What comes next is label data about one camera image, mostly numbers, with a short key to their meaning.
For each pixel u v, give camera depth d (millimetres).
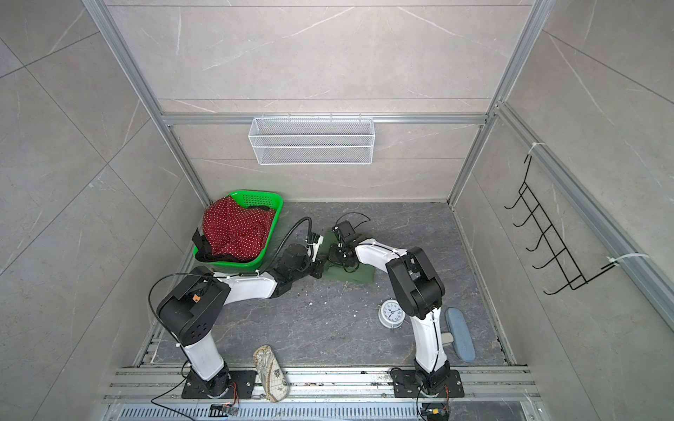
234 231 1013
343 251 755
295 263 735
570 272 612
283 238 1064
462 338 797
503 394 734
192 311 476
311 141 1007
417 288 528
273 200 1111
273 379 715
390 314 836
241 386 733
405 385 727
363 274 878
